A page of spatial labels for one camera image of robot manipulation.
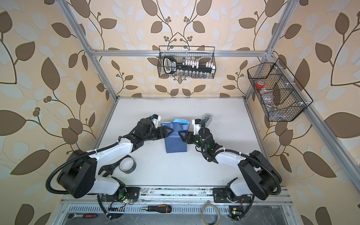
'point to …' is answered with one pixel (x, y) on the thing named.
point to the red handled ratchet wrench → (72, 215)
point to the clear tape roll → (219, 213)
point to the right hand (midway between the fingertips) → (182, 133)
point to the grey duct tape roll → (127, 165)
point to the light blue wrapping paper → (174, 143)
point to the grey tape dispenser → (208, 117)
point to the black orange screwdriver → (161, 208)
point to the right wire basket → (282, 98)
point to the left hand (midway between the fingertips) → (172, 130)
